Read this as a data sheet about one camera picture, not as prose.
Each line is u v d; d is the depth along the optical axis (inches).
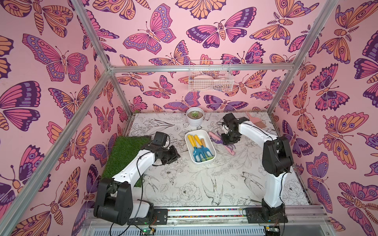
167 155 28.7
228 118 31.4
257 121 45.3
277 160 20.6
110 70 36.4
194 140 39.2
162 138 27.3
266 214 25.7
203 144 39.1
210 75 37.1
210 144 37.2
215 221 28.7
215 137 40.3
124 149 38.0
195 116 41.6
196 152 37.3
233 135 31.7
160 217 29.0
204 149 38.0
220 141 35.1
